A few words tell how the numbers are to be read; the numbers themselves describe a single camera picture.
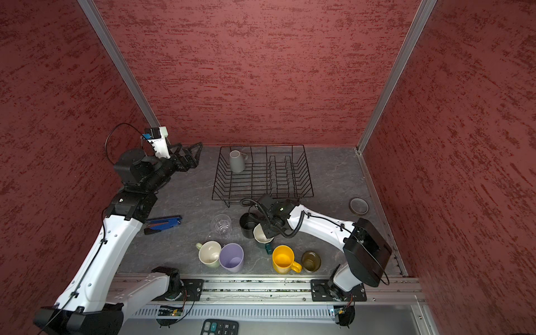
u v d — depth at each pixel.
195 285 0.76
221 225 0.90
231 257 0.81
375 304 0.73
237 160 1.02
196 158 0.60
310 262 0.81
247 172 1.07
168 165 0.58
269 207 0.64
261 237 0.84
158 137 0.55
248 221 0.86
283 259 0.81
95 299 0.38
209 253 0.77
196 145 0.63
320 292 0.74
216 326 0.67
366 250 0.42
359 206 0.98
